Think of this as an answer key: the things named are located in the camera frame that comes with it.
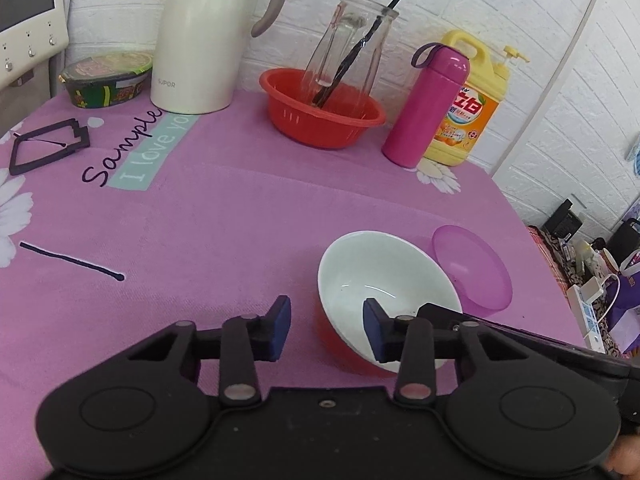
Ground black stirring stick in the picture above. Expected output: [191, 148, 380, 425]
[310, 0, 404, 111]

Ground black box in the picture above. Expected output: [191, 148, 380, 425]
[542, 195, 585, 242]

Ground purple plastic bowl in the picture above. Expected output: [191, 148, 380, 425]
[432, 226, 513, 314]

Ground white power strip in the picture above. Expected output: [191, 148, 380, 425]
[566, 278, 605, 353]

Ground instant noodle cup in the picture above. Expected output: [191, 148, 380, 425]
[58, 51, 153, 108]

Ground white cable duct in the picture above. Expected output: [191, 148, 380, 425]
[489, 0, 614, 176]

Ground pink thermos bottle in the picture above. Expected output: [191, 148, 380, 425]
[382, 42, 470, 169]

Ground blue wall decoration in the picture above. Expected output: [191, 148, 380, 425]
[626, 139, 640, 177]

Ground black plastic frame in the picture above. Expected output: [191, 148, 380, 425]
[9, 118, 90, 177]

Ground pink floral tablecloth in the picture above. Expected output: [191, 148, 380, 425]
[1, 93, 582, 479]

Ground right hand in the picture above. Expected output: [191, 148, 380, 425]
[605, 434, 640, 480]

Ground red white ceramic bowl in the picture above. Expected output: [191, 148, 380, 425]
[317, 231, 462, 377]

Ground white water dispenser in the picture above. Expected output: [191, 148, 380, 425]
[1, 0, 68, 132]

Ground red plastic basket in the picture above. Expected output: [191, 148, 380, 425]
[259, 68, 386, 150]

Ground glass carafe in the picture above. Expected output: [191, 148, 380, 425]
[300, 0, 400, 109]

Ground purple gift bag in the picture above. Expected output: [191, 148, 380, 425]
[605, 252, 640, 356]

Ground cream thermal jug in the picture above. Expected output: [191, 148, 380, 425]
[150, 0, 285, 115]

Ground yellow detergent bottle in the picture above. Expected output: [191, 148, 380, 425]
[424, 29, 530, 167]

